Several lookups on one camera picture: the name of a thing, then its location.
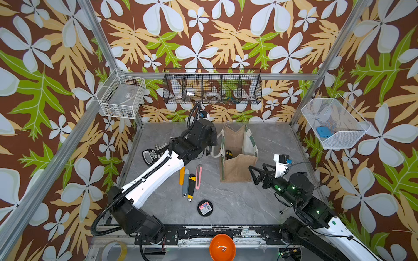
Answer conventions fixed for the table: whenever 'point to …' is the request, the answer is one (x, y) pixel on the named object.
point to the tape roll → (124, 253)
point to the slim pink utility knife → (198, 172)
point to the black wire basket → (213, 86)
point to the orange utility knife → (182, 175)
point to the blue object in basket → (324, 131)
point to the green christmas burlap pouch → (238, 153)
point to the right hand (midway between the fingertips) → (254, 166)
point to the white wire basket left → (121, 95)
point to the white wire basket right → (336, 124)
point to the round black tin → (205, 207)
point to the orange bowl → (222, 248)
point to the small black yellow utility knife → (228, 154)
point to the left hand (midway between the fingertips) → (214, 130)
